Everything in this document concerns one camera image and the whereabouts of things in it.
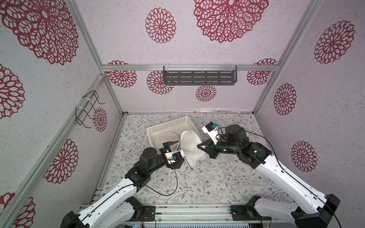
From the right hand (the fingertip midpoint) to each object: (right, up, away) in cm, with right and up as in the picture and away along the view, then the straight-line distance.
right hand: (201, 146), depth 68 cm
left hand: (-11, -2, +5) cm, 12 cm away
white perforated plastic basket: (-13, +9, +41) cm, 44 cm away
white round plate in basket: (-21, +2, +31) cm, 37 cm away
